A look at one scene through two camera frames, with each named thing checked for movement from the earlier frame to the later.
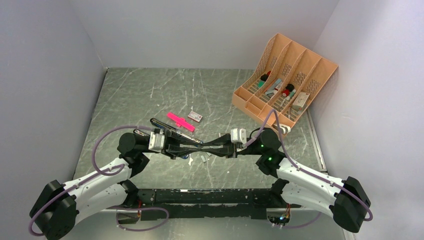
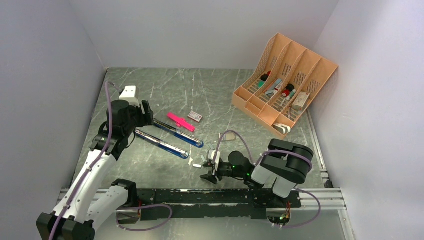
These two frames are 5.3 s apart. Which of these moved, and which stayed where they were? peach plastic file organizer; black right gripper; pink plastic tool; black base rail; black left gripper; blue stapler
Moved: black right gripper; black left gripper
Stayed: blue stapler; black base rail; pink plastic tool; peach plastic file organizer
